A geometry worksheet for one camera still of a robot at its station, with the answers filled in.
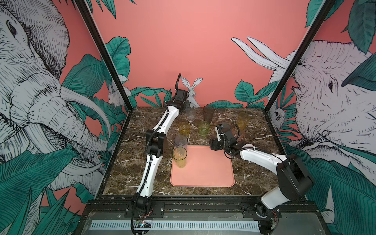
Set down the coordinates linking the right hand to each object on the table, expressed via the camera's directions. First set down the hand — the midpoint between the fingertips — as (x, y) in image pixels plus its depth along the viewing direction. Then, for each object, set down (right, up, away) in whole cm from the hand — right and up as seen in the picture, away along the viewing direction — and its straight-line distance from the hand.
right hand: (212, 139), depth 89 cm
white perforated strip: (-19, -40, -19) cm, 48 cm away
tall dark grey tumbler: (-1, +18, +11) cm, 22 cm away
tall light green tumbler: (-20, -9, -1) cm, 22 cm away
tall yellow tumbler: (+28, +14, +25) cm, 40 cm away
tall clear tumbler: (-13, +17, +20) cm, 30 cm away
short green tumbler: (-4, +7, +18) cm, 20 cm away
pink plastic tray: (-5, -18, +1) cm, 19 cm away
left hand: (-16, +25, +12) cm, 32 cm away
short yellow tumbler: (-18, +7, +15) cm, 25 cm away
